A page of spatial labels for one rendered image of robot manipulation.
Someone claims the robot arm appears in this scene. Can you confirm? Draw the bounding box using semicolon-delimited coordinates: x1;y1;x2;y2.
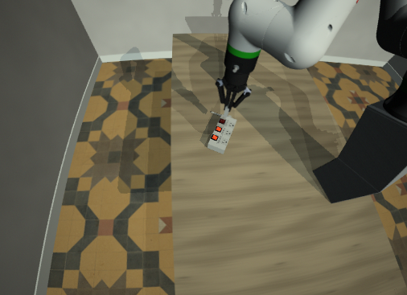
224;0;407;123

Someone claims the white power strip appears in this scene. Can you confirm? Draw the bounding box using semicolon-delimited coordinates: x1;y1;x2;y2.
208;112;236;154

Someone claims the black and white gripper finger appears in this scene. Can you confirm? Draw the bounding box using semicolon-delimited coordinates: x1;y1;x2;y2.
225;86;252;118
216;78;231;117

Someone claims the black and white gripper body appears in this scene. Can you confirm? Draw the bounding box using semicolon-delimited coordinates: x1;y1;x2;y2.
222;68;249;93

